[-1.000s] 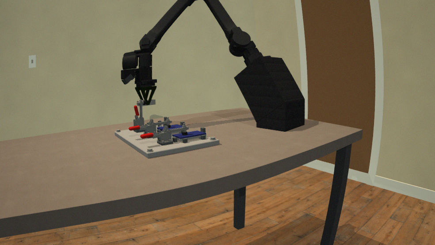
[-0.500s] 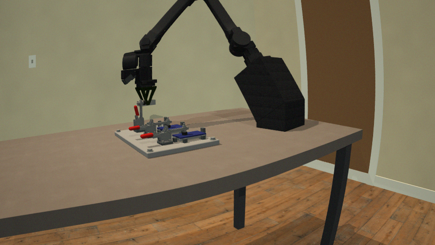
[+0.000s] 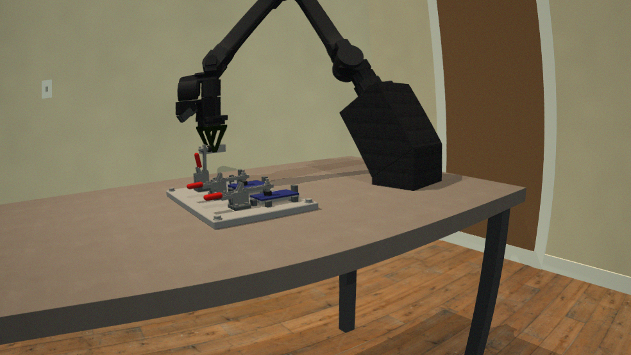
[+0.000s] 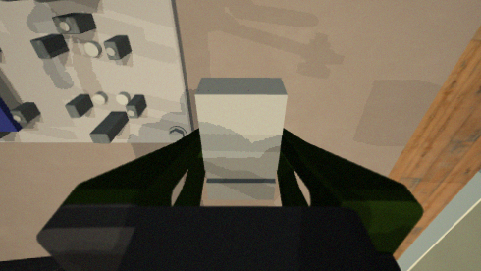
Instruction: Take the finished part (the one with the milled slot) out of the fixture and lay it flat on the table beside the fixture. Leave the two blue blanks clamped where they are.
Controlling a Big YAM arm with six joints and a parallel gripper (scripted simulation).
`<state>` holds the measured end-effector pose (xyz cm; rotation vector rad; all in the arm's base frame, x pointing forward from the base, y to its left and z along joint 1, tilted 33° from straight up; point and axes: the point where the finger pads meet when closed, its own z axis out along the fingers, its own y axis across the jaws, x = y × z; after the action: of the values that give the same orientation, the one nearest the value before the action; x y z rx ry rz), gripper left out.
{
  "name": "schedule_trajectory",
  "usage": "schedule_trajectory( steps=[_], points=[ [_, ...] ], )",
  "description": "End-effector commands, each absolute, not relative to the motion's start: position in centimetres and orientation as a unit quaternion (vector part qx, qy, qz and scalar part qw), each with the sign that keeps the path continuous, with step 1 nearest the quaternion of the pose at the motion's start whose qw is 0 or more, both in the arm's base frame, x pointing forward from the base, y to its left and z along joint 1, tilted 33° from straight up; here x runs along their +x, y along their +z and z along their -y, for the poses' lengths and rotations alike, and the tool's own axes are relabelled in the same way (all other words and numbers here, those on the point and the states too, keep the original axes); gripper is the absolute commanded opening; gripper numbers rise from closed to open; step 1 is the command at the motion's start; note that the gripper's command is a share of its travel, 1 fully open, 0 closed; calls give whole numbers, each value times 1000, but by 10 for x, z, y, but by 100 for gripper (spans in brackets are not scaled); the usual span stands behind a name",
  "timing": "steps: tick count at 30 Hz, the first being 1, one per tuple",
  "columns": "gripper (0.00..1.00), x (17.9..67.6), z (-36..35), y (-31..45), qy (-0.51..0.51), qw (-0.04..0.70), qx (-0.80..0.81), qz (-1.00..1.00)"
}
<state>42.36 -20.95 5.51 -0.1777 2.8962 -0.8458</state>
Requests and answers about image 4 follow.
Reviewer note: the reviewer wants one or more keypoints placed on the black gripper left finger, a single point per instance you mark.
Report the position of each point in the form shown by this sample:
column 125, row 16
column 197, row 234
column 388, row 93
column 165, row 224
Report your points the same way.
column 150, row 179

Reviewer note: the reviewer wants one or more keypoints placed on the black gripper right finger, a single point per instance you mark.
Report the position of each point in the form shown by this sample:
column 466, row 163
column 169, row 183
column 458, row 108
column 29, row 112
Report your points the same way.
column 387, row 209

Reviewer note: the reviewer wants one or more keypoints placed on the cream rectangular block with slot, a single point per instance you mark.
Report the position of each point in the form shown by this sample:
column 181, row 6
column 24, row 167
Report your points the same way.
column 241, row 124

